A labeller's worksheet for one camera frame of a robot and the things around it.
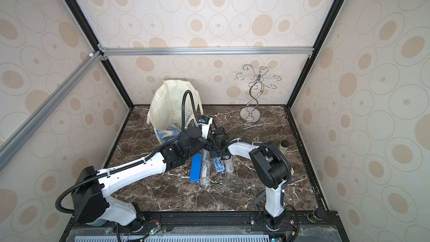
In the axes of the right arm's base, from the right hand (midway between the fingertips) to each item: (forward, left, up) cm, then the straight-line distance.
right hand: (220, 151), depth 98 cm
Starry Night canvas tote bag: (+13, +32, +17) cm, 39 cm away
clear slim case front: (-14, +7, +2) cm, 16 cm away
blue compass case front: (-12, +13, +2) cm, 17 cm away
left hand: (-6, -1, +26) cm, 27 cm away
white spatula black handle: (-25, -20, -1) cm, 32 cm away
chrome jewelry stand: (+28, -20, +26) cm, 43 cm away
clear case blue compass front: (-9, 0, +2) cm, 9 cm away
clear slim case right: (-9, -5, +1) cm, 11 cm away
